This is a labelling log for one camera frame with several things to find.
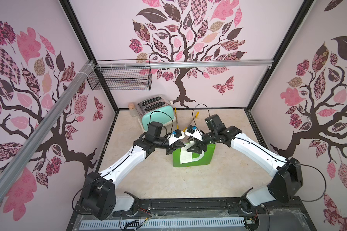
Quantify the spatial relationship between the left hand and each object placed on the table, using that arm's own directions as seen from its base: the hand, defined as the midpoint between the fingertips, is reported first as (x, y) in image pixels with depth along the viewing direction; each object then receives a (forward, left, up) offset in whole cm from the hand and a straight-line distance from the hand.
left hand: (182, 146), depth 76 cm
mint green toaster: (+29, +16, 0) cm, 33 cm away
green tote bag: (-4, -12, -8) cm, 15 cm away
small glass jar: (+39, +37, -12) cm, 55 cm away
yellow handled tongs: (+2, -1, +14) cm, 14 cm away
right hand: (+2, -3, +1) cm, 4 cm away
